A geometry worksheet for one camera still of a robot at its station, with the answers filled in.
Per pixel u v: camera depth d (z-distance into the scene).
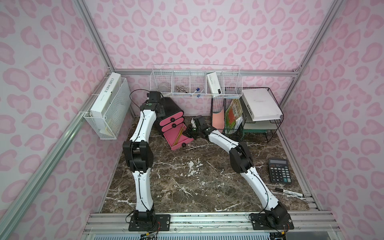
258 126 0.90
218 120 1.11
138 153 0.56
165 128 0.98
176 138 1.04
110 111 0.72
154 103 0.74
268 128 0.91
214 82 0.92
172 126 1.03
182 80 0.99
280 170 0.88
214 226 0.72
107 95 0.70
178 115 1.00
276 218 0.63
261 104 0.93
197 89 1.00
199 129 0.87
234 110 1.02
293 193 0.82
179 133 1.06
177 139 1.04
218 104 1.17
